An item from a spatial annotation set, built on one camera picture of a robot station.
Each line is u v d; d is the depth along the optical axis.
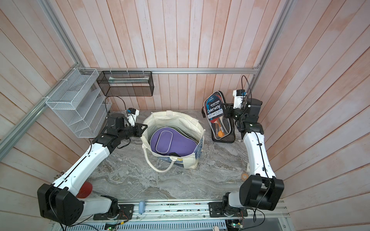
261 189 0.41
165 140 0.84
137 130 0.69
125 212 0.73
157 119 0.84
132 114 0.66
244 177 0.86
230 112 0.68
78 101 0.73
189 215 0.73
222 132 0.76
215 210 0.73
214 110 0.81
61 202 0.38
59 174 0.68
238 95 0.64
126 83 1.03
